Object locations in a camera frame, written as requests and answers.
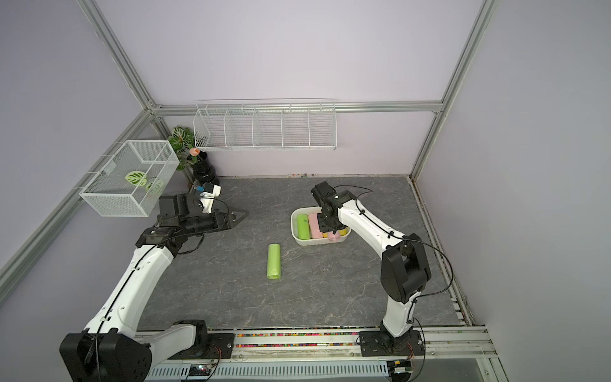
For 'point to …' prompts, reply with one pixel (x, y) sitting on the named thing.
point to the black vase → (203, 171)
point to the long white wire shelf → (266, 124)
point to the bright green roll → (303, 231)
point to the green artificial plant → (180, 141)
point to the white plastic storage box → (309, 241)
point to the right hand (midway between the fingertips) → (330, 223)
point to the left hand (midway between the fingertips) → (241, 216)
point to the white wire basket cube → (132, 181)
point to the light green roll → (274, 261)
